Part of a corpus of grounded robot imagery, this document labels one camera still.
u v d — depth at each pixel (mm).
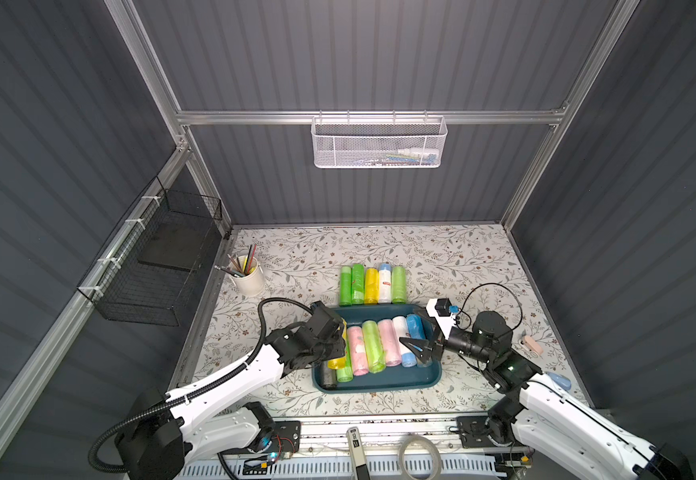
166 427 401
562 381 810
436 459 680
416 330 876
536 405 533
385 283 991
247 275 934
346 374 806
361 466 663
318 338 600
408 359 823
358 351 838
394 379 833
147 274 729
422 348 644
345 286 992
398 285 1000
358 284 991
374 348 841
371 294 970
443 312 615
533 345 859
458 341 651
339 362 755
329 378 799
